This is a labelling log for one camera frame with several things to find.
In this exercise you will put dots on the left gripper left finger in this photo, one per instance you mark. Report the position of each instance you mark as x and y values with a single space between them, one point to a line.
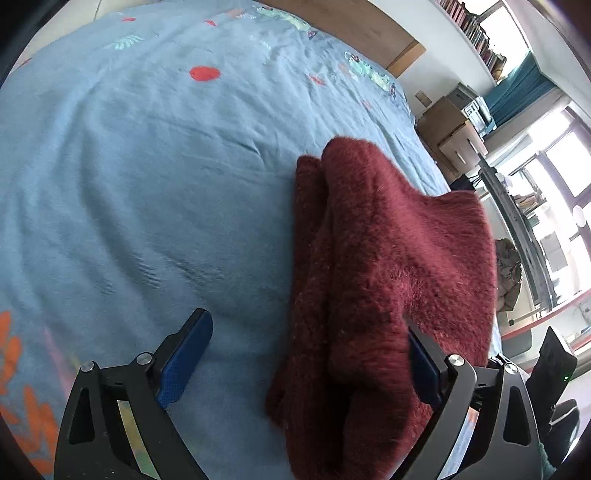
92 441

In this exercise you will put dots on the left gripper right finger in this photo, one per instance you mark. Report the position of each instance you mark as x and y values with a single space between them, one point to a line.
505 442

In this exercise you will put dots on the dark red knit sweater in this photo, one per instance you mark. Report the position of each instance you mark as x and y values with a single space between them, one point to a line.
371 255

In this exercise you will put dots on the chair with draped clothes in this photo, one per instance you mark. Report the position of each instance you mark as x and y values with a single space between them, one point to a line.
509 275

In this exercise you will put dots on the blue patterned bed cover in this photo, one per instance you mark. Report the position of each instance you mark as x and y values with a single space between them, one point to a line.
147 169

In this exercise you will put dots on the wooden drawer nightstand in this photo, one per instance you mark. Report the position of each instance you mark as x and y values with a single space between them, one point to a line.
451 139

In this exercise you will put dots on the grey box stack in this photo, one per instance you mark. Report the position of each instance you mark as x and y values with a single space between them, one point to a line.
474 108

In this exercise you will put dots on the teal curtain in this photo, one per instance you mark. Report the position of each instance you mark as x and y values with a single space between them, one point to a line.
520 89

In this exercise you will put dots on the book row on shelf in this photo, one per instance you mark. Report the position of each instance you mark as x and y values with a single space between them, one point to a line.
472 28

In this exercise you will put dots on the wooden headboard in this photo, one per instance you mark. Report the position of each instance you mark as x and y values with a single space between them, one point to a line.
361 25

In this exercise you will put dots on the glass desk with metal rail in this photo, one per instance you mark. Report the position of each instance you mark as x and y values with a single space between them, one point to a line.
532 256

